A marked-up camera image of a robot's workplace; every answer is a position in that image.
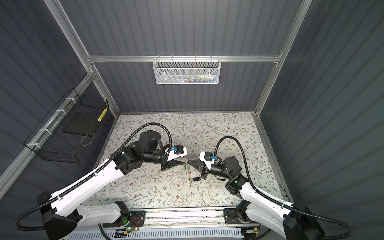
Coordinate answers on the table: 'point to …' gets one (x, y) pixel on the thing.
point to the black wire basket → (66, 134)
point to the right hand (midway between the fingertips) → (191, 163)
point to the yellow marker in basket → (102, 115)
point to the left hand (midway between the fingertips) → (184, 157)
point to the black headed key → (196, 178)
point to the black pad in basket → (82, 123)
